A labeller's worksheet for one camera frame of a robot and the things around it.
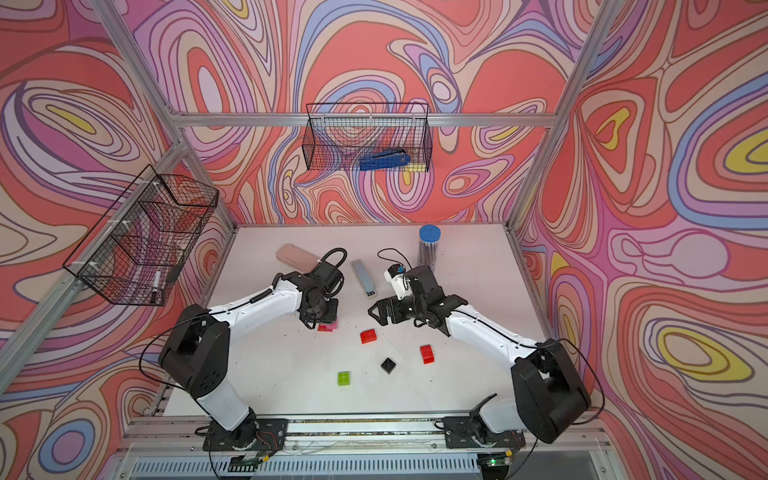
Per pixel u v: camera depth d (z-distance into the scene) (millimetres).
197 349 460
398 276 749
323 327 910
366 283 984
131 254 733
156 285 720
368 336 894
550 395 412
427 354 846
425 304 647
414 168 842
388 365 835
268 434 734
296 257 1060
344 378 818
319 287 668
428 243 908
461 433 719
